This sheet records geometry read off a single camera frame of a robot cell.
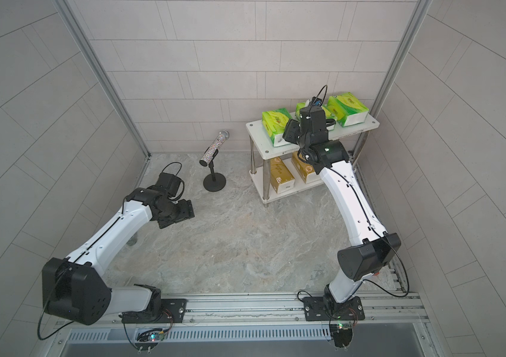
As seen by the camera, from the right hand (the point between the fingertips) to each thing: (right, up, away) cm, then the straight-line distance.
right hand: (290, 124), depth 74 cm
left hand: (-37, -32, +9) cm, 49 cm away
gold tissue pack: (+9, -16, +21) cm, 28 cm away
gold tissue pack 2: (-1, -19, +17) cm, 26 cm away
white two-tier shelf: (-9, -9, 0) cm, 13 cm away
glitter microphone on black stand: (-33, -21, +31) cm, 50 cm away
